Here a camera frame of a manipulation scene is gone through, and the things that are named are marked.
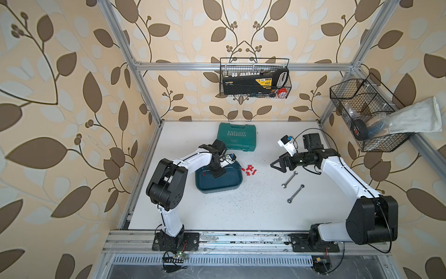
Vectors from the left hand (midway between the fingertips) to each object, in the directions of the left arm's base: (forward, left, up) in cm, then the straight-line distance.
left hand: (219, 170), depth 93 cm
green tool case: (+22, -13, 0) cm, 26 cm away
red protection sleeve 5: (+2, -16, -3) cm, 16 cm away
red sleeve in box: (-1, +8, -3) cm, 9 cm away
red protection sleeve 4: (+2, -14, -3) cm, 14 cm away
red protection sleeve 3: (+1, -20, -3) cm, 21 cm away
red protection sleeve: (+5, -18, -4) cm, 19 cm away
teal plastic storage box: (-6, +7, -4) cm, 10 cm away
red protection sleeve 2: (+3, -18, -3) cm, 18 cm away
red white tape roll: (+27, -32, +31) cm, 52 cm away
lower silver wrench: (-15, -36, -3) cm, 39 cm away
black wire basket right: (+15, -69, +29) cm, 77 cm away
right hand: (-1, -29, +11) cm, 31 cm away
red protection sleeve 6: (0, -16, -4) cm, 17 cm away
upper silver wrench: (-7, -35, -3) cm, 36 cm away
